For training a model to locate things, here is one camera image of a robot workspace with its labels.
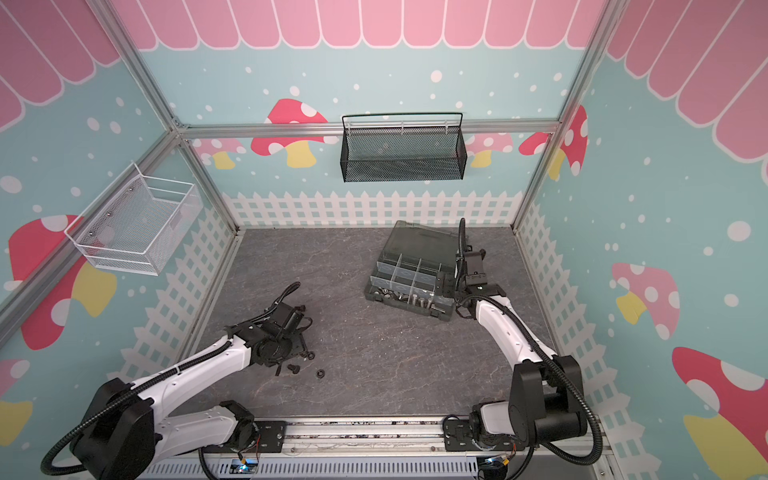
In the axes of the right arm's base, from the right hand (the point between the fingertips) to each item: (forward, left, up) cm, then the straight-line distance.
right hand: (453, 280), depth 89 cm
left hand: (-18, +46, -10) cm, 51 cm away
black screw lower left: (-22, +46, -12) cm, 52 cm away
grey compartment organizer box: (+10, +10, -9) cm, 16 cm away
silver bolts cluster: (0, +11, -11) cm, 16 cm away
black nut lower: (-24, +39, -14) cm, 48 cm away
